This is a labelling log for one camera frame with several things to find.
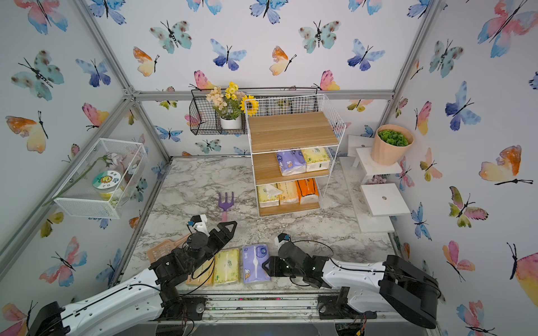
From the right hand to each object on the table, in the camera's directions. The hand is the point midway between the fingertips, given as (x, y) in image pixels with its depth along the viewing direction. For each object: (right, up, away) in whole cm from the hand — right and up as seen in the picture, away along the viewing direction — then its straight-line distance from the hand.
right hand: (265, 266), depth 78 cm
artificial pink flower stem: (-54, +39, -3) cm, 67 cm away
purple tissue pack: (-5, +3, +2) cm, 6 cm away
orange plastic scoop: (-43, +3, +10) cm, 44 cm away
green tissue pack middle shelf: (+19, +40, +1) cm, 44 cm away
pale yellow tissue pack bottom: (+1, +24, +18) cm, 30 cm away
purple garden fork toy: (-20, +19, +23) cm, 37 cm away
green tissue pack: (-15, -1, +1) cm, 15 cm away
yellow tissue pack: (-18, +3, -14) cm, 23 cm away
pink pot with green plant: (+46, +45, -1) cm, 64 cm away
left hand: (-11, +15, -1) cm, 18 cm away
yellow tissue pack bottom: (+10, +24, +20) cm, 33 cm away
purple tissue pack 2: (+10, +38, +1) cm, 40 cm away
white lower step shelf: (+47, +24, +6) cm, 53 cm away
